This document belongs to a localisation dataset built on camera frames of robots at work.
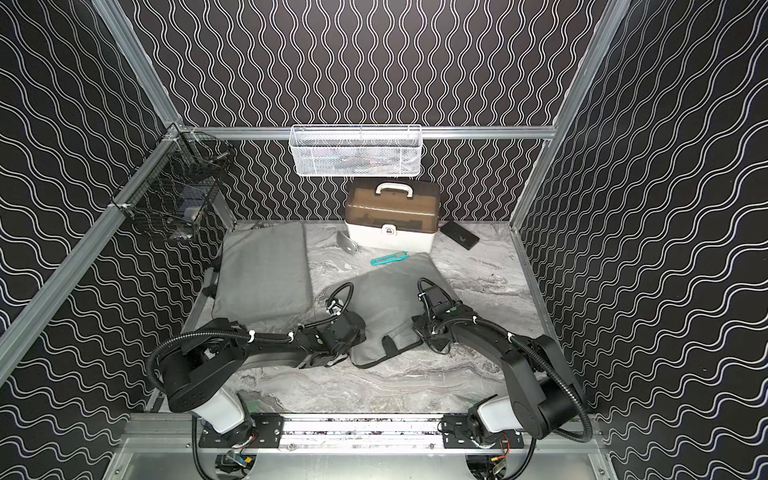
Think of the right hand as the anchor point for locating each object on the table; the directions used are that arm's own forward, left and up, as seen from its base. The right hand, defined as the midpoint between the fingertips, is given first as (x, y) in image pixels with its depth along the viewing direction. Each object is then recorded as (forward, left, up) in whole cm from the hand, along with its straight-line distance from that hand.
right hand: (418, 332), depth 90 cm
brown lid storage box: (+31, +8, +19) cm, 37 cm away
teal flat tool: (+30, +9, -2) cm, 31 cm away
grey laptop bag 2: (+11, +9, 0) cm, 15 cm away
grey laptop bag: (+17, +51, +2) cm, 54 cm away
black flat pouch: (+39, -18, +1) cm, 43 cm away
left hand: (+1, +15, +2) cm, 15 cm away
